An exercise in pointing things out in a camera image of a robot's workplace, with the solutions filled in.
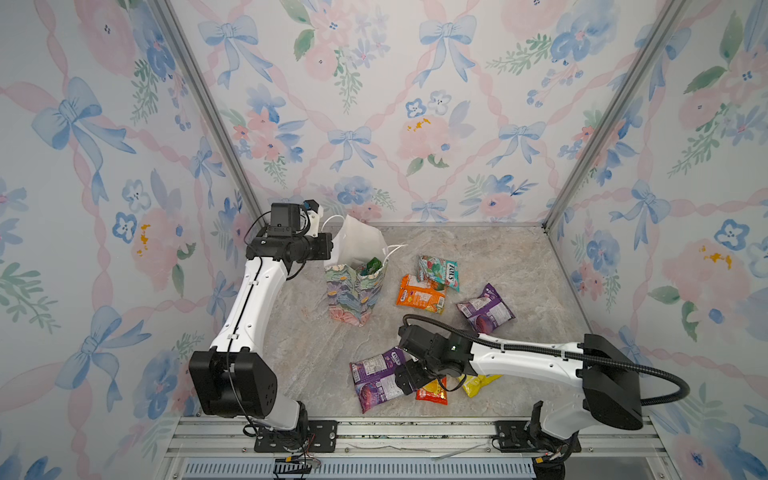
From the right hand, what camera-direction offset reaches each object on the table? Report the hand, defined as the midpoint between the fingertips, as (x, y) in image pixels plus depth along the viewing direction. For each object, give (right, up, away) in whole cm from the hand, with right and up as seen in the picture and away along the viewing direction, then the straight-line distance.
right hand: (407, 374), depth 79 cm
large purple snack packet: (-9, -1, +1) cm, 9 cm away
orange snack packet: (+6, +19, +18) cm, 27 cm away
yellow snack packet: (+18, -3, +1) cm, 18 cm away
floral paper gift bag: (-13, +26, -3) cm, 29 cm away
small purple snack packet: (+25, +14, +14) cm, 32 cm away
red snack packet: (+7, -5, +1) cm, 9 cm away
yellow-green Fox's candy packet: (-10, +28, +18) cm, 35 cm away
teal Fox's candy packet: (+12, +26, +22) cm, 36 cm away
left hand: (-20, +35, +1) cm, 41 cm away
